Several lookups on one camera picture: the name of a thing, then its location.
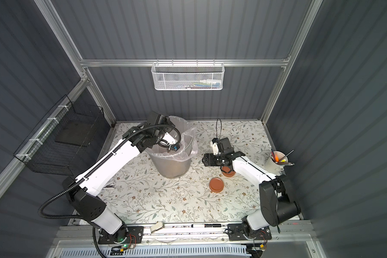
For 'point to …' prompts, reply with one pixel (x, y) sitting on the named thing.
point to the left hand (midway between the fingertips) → (164, 122)
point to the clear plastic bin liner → (188, 143)
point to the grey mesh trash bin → (170, 164)
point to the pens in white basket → (201, 85)
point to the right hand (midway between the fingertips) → (210, 159)
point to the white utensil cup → (276, 162)
